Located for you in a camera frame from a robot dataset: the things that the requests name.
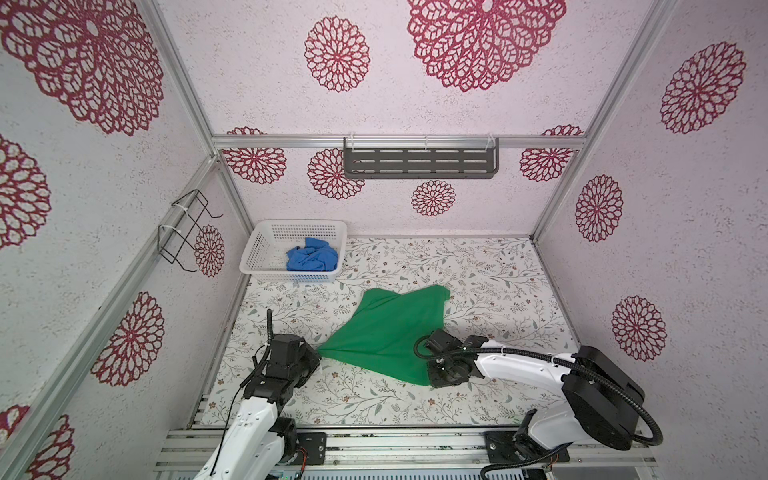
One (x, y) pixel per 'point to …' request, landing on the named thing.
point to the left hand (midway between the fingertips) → (320, 357)
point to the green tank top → (382, 333)
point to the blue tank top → (316, 255)
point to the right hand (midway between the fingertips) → (430, 377)
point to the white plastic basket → (264, 257)
